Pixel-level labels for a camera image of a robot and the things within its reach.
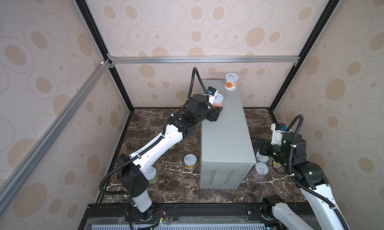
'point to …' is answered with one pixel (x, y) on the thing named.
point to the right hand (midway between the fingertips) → (259, 139)
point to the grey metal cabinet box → (227, 156)
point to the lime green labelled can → (150, 175)
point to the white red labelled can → (261, 158)
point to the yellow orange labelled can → (190, 161)
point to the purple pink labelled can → (260, 170)
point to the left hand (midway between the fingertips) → (220, 102)
